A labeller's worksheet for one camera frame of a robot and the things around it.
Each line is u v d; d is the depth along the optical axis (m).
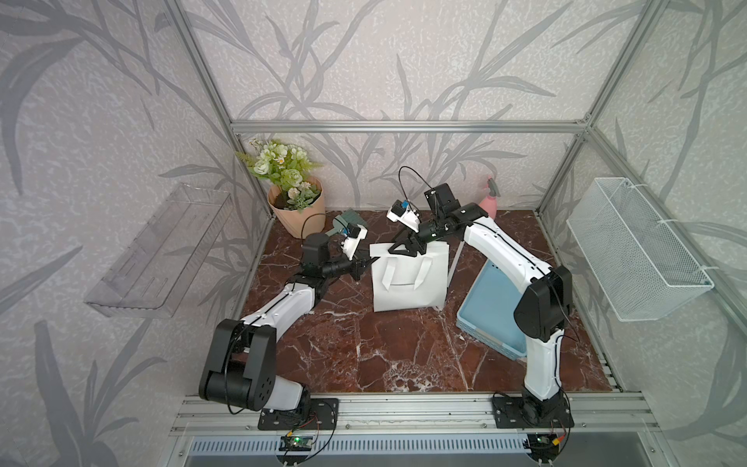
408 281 0.85
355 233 0.73
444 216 0.66
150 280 0.63
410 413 0.75
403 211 0.72
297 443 0.71
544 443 0.74
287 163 0.94
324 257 0.68
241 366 0.43
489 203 1.09
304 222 1.02
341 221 1.16
